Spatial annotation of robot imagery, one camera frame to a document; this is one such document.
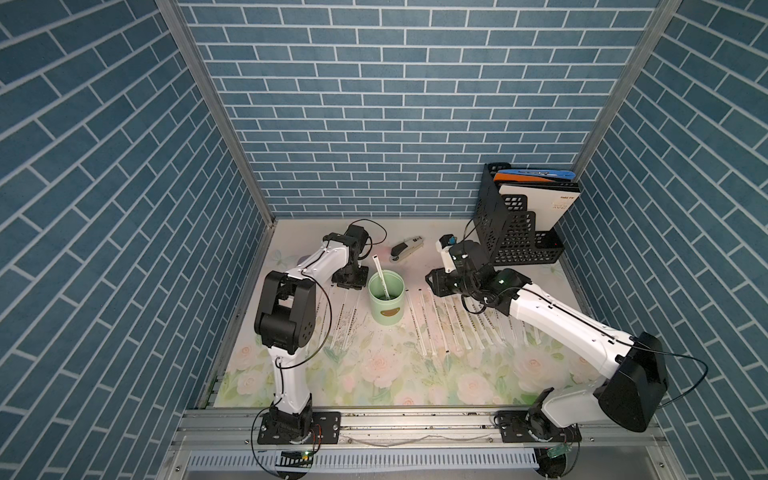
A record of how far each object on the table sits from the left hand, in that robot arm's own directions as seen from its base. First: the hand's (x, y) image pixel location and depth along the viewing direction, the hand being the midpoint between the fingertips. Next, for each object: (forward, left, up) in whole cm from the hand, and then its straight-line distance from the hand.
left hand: (361, 285), depth 95 cm
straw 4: (-10, -31, -5) cm, 33 cm away
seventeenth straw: (0, -5, +14) cm, 15 cm away
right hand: (-6, -21, +15) cm, 27 cm away
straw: (-15, -18, -4) cm, 24 cm away
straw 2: (-11, -21, -6) cm, 24 cm away
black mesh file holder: (+11, -45, +16) cm, 49 cm away
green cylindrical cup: (-11, -8, +3) cm, 14 cm away
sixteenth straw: (-9, +3, -6) cm, 11 cm away
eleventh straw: (-10, +6, -6) cm, 13 cm away
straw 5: (-12, -39, -4) cm, 41 cm away
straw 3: (-9, -25, -5) cm, 26 cm away
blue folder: (+26, -61, +25) cm, 71 cm away
